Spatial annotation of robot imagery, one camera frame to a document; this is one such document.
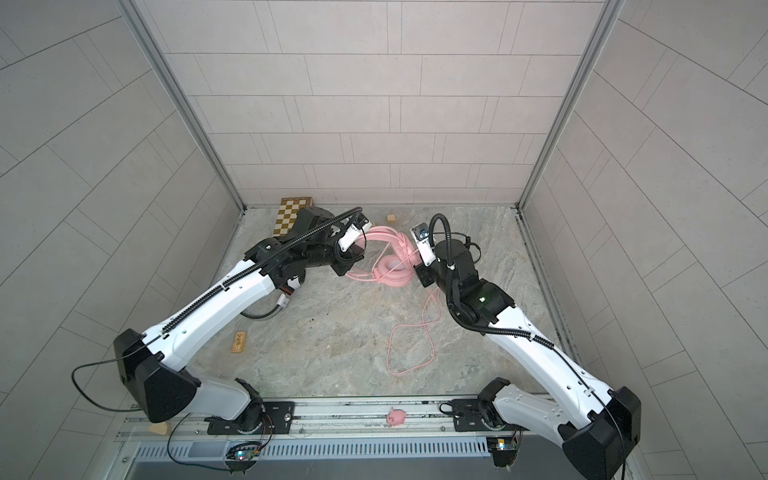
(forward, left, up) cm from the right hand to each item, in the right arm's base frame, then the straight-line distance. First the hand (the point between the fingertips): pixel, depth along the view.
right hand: (421, 247), depth 73 cm
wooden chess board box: (+36, +46, -21) cm, 62 cm away
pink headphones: (-4, +7, -4) cm, 9 cm away
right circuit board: (-39, -16, -27) cm, 50 cm away
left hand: (+1, +14, 0) cm, 14 cm away
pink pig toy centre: (-32, +9, -23) cm, 41 cm away
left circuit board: (-37, +42, -21) cm, 60 cm away
